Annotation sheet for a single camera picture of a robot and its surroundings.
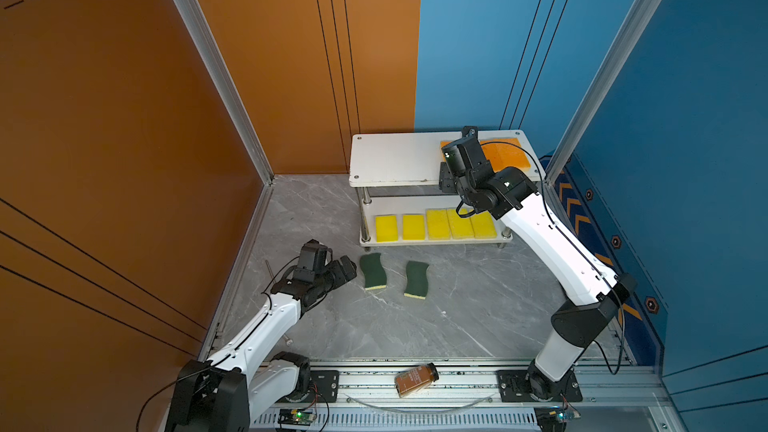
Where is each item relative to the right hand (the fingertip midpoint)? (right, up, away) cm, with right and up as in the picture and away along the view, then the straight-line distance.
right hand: (452, 172), depth 74 cm
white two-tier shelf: (-14, 0, +3) cm, 14 cm away
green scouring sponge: (-20, -31, +17) cm, 41 cm away
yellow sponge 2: (0, -15, +22) cm, 26 cm away
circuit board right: (+25, -58, -4) cm, 63 cm away
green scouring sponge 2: (-7, -31, +17) cm, 37 cm away
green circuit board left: (-38, -59, -3) cm, 71 cm away
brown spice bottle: (-10, -50, -3) cm, 51 cm away
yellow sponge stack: (-8, -16, +22) cm, 28 cm away
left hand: (-29, -27, +12) cm, 41 cm away
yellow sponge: (-17, -16, +22) cm, 32 cm away
